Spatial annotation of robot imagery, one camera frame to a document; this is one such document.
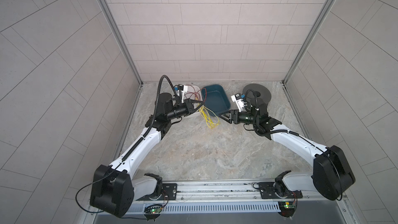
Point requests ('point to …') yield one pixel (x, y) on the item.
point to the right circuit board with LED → (287, 208)
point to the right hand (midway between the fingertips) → (221, 116)
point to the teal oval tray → (214, 97)
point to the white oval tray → (190, 88)
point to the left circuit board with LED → (153, 210)
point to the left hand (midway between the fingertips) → (206, 103)
